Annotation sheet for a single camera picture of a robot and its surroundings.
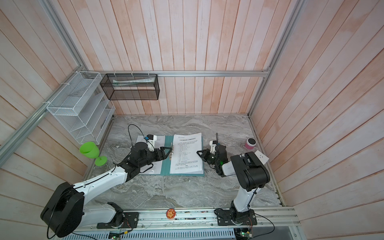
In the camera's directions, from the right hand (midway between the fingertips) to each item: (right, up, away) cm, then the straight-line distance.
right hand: (196, 151), depth 94 cm
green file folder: (-20, -7, 0) cm, 21 cm away
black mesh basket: (-46, +45, +11) cm, 65 cm away
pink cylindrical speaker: (+37, +6, +4) cm, 38 cm away
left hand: (-16, +1, -11) cm, 20 cm away
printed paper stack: (-7, -5, +1) cm, 9 cm away
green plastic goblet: (-60, +3, -12) cm, 61 cm away
